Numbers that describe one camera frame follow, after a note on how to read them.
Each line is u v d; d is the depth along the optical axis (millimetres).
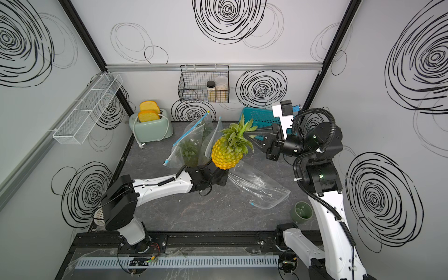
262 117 1173
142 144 1051
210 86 845
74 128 716
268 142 440
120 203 436
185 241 756
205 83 886
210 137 874
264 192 774
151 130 994
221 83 846
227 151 466
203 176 626
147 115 962
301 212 803
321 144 376
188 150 839
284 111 403
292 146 452
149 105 996
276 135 433
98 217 779
